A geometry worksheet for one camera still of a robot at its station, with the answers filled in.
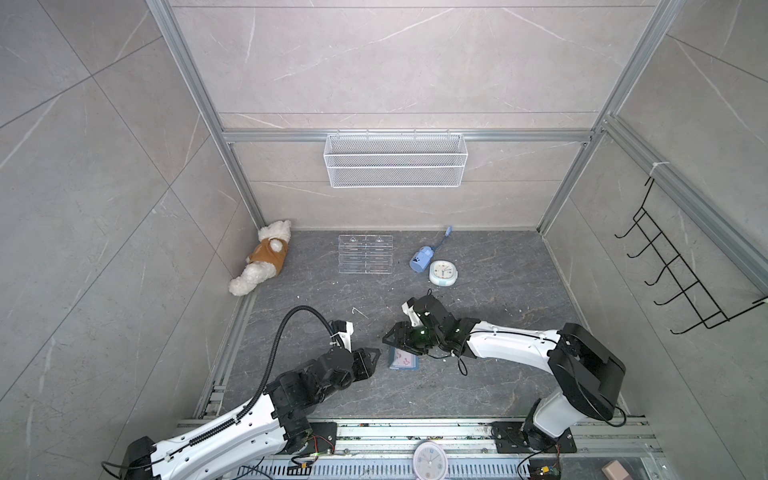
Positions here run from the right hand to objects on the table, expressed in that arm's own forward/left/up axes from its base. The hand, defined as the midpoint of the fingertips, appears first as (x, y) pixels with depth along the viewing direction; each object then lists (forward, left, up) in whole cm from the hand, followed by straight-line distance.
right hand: (387, 341), depth 82 cm
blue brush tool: (+33, -13, -4) cm, 35 cm away
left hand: (-4, +2, +6) cm, 7 cm away
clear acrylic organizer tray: (+35, +8, -3) cm, 36 cm away
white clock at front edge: (-27, -10, -6) cm, 29 cm away
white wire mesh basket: (+56, -4, +22) cm, 60 cm away
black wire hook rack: (-1, -68, +22) cm, 72 cm away
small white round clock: (+28, -20, -6) cm, 35 cm away
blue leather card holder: (-3, -4, -7) cm, 9 cm away
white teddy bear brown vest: (+31, +41, +1) cm, 51 cm away
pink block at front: (-30, -52, -6) cm, 60 cm away
